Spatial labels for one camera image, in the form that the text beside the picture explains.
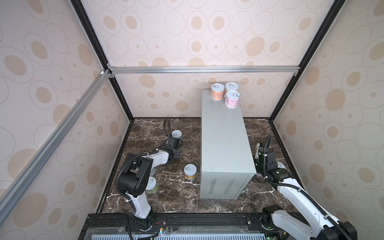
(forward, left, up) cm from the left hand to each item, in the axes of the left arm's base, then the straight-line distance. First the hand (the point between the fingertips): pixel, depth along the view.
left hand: (176, 147), depth 98 cm
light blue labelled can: (+10, 0, +2) cm, 11 cm away
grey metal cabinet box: (-27, -25, +31) cm, 47 cm away
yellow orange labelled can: (-17, -10, +2) cm, 20 cm away
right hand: (-11, -42, +9) cm, 44 cm away
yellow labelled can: (-12, -64, +1) cm, 65 cm away
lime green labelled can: (-25, +11, +2) cm, 27 cm away
